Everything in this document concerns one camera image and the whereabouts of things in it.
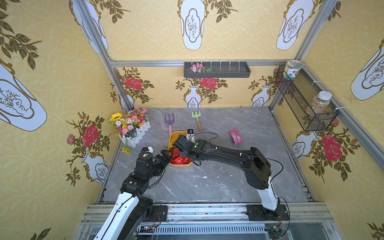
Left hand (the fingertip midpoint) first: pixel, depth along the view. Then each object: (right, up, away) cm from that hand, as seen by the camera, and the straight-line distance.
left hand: (165, 155), depth 79 cm
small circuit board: (-8, -35, -6) cm, 36 cm away
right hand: (+11, +4, +10) cm, 16 cm away
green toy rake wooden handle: (+18, +22, +37) cm, 47 cm away
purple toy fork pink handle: (-3, +18, +34) cm, 38 cm away
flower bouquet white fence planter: (-23, +15, +10) cm, 29 cm away
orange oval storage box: (+6, -5, +7) cm, 10 cm away
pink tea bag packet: (+43, +8, +21) cm, 48 cm away
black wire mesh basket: (+79, +36, +12) cm, 88 cm away
